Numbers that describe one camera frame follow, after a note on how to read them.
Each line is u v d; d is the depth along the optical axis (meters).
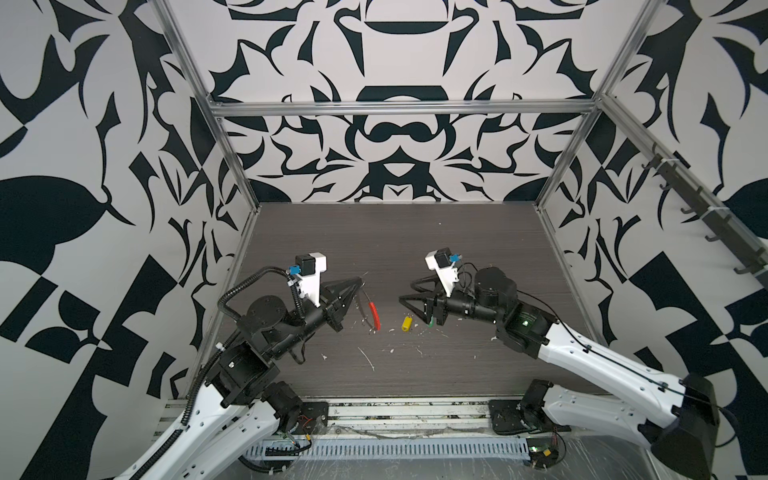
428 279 0.67
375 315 0.62
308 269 0.52
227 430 0.57
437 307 0.59
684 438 0.38
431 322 0.62
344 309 0.57
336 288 0.57
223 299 0.39
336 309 0.52
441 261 0.59
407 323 0.89
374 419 0.76
